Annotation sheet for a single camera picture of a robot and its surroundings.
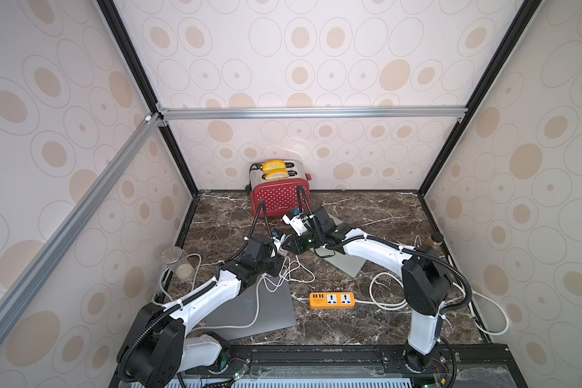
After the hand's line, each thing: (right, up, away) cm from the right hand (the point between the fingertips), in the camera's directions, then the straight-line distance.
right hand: (280, 251), depth 83 cm
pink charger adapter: (+1, 0, 0) cm, 1 cm away
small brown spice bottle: (+59, +3, +9) cm, 60 cm away
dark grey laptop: (-6, -19, 0) cm, 20 cm away
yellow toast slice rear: (-5, +34, +19) cm, 39 cm away
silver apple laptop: (+26, -7, +9) cm, 28 cm away
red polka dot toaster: (-1, +20, +20) cm, 28 cm away
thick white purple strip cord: (-46, -12, +8) cm, 48 cm away
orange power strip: (+18, -17, 0) cm, 25 cm away
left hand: (+2, -1, +2) cm, 3 cm away
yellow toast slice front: (-2, +29, +15) cm, 32 cm away
